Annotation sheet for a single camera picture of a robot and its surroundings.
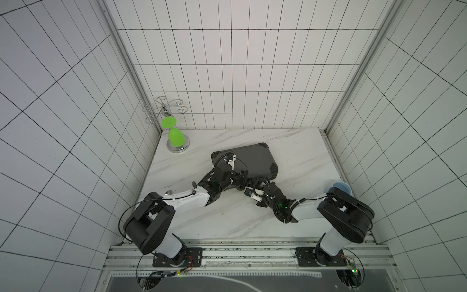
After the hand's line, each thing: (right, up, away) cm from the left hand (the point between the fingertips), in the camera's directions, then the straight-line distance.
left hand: (238, 173), depth 88 cm
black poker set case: (+10, +6, +11) cm, 16 cm away
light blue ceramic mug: (+52, -6, -2) cm, 52 cm away
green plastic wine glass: (-34, +19, +7) cm, 39 cm away
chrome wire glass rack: (-38, +34, +4) cm, 52 cm away
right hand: (+10, -5, +4) cm, 12 cm away
